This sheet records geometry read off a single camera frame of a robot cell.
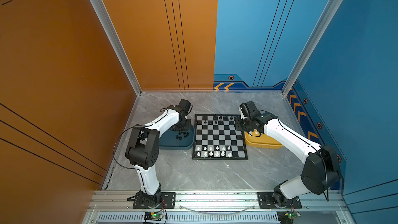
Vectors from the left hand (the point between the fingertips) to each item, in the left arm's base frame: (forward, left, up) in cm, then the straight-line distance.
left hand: (185, 126), depth 95 cm
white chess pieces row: (-15, -19, 0) cm, 24 cm away
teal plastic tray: (-7, +4, -5) cm, 9 cm away
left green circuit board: (-45, +10, -6) cm, 46 cm away
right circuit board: (-44, -50, -5) cm, 67 cm away
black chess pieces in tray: (-3, 0, -5) cm, 6 cm away
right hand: (-4, -29, +8) cm, 30 cm away
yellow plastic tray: (-11, -44, +4) cm, 46 cm away
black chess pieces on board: (+9, -22, -2) cm, 24 cm away
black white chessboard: (-5, -19, -4) cm, 20 cm away
